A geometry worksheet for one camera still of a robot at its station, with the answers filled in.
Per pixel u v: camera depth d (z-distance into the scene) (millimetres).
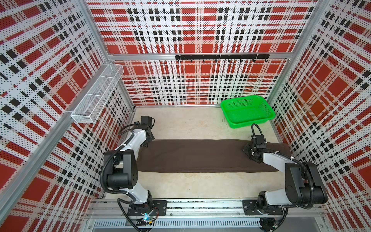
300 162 470
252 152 690
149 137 665
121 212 704
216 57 884
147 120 738
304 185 434
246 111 1218
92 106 908
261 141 729
